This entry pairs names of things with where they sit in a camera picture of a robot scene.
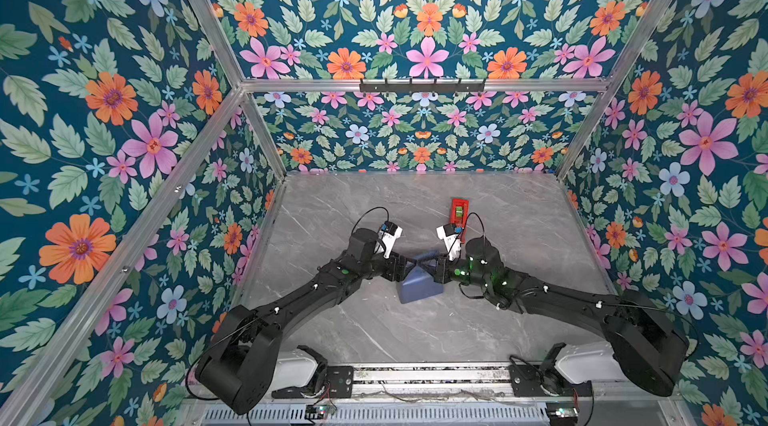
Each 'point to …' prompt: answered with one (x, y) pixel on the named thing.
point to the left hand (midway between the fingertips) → (411, 255)
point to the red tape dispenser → (459, 213)
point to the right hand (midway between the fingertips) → (417, 261)
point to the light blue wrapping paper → (417, 285)
